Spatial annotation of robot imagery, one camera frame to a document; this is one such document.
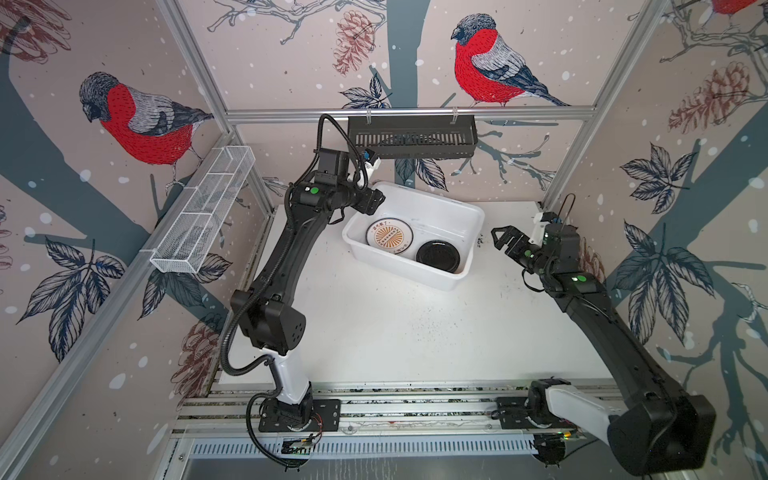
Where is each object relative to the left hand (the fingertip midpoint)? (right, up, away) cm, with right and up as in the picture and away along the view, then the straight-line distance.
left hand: (371, 188), depth 78 cm
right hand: (+35, -13, +1) cm, 38 cm away
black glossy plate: (+23, -19, +26) cm, 39 cm away
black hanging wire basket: (+14, +23, +27) cm, 38 cm away
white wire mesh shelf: (-45, -6, 0) cm, 46 cm away
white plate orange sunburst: (+5, -13, +32) cm, 35 cm away
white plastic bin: (+18, -13, +34) cm, 41 cm away
